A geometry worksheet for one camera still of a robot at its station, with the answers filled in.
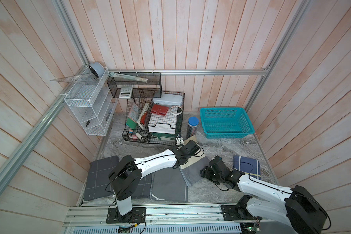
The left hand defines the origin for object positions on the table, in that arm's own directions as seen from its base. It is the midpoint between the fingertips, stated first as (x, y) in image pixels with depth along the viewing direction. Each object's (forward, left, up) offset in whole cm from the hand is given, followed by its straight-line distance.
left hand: (182, 151), depth 87 cm
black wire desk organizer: (+18, +18, +11) cm, 28 cm away
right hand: (-10, -12, -8) cm, 18 cm away
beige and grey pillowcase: (-8, -7, -8) cm, 14 cm away
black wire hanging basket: (+43, +29, +14) cm, 54 cm away
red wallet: (+24, +15, +13) cm, 31 cm away
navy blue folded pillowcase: (-6, -44, -9) cm, 45 cm away
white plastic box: (+33, +7, +13) cm, 36 cm away
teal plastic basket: (+31, -36, -9) cm, 49 cm away
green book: (+24, +37, -3) cm, 44 cm away
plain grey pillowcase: (-18, +8, -6) cm, 20 cm away
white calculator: (+37, +38, +17) cm, 56 cm away
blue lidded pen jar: (+14, -6, +11) cm, 19 cm away
